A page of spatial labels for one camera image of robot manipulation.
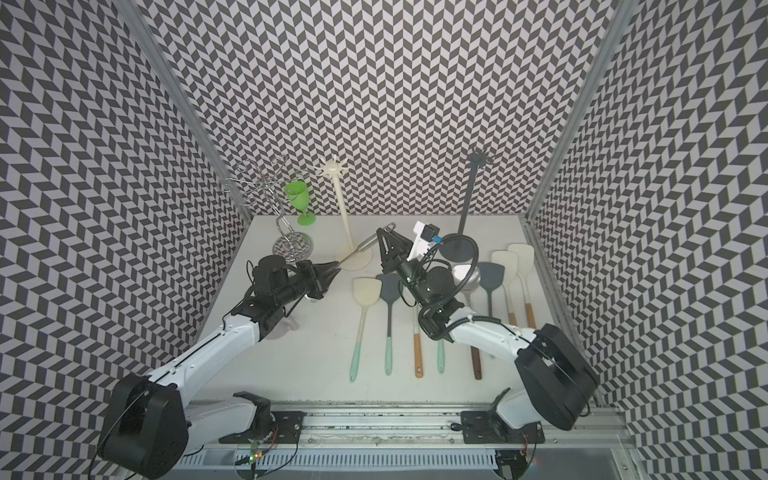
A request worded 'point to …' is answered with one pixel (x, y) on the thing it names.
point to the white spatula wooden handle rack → (418, 345)
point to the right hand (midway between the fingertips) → (377, 235)
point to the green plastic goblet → (299, 196)
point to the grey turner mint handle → (390, 284)
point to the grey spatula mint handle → (491, 278)
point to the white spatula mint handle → (441, 356)
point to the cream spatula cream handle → (365, 290)
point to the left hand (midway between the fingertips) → (340, 262)
